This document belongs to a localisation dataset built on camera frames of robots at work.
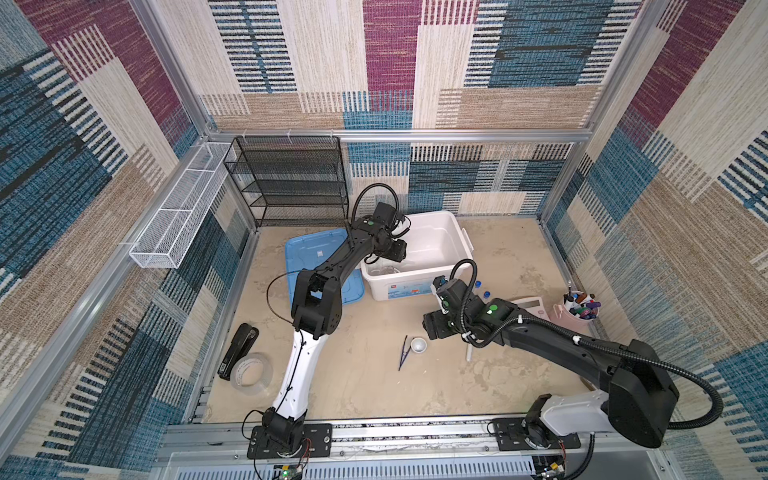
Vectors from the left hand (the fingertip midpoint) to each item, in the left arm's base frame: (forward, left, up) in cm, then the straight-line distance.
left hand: (401, 248), depth 100 cm
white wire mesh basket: (-4, +70, +9) cm, 71 cm away
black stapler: (-28, +47, -7) cm, 55 cm away
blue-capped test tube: (-19, -20, +6) cm, 28 cm away
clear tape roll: (-36, +42, -9) cm, 56 cm away
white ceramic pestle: (-32, -18, -9) cm, 38 cm away
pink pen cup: (-24, -48, +1) cm, 54 cm away
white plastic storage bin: (+7, -13, -6) cm, 16 cm away
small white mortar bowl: (-30, -4, -8) cm, 31 cm away
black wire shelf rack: (+26, +39, +7) cm, 48 cm away
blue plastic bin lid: (+7, +33, -9) cm, 35 cm away
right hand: (-27, -9, -1) cm, 28 cm away
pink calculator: (-18, -41, -7) cm, 45 cm away
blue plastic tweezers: (-31, +1, -9) cm, 32 cm away
